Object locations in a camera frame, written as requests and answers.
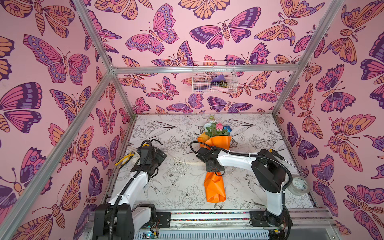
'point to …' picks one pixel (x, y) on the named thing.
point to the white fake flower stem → (210, 127)
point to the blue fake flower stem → (228, 128)
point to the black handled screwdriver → (281, 158)
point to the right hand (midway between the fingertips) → (212, 166)
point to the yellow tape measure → (145, 144)
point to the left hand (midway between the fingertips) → (161, 154)
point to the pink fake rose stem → (219, 126)
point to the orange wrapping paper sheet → (214, 182)
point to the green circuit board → (149, 235)
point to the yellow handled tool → (124, 160)
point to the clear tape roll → (299, 186)
